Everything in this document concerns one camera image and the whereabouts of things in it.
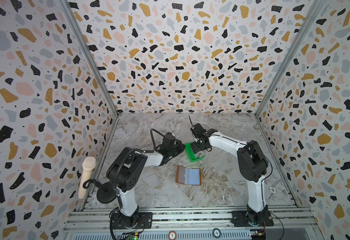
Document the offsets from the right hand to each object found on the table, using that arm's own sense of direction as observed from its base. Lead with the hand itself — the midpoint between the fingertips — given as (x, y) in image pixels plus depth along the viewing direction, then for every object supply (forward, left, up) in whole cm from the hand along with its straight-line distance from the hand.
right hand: (198, 144), depth 97 cm
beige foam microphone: (-27, +47, +26) cm, 60 cm away
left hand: (-1, +6, +4) cm, 7 cm away
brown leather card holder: (-19, +6, -4) cm, 21 cm away
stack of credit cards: (-6, 0, -2) cm, 7 cm away
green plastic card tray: (-7, +5, 0) cm, 9 cm away
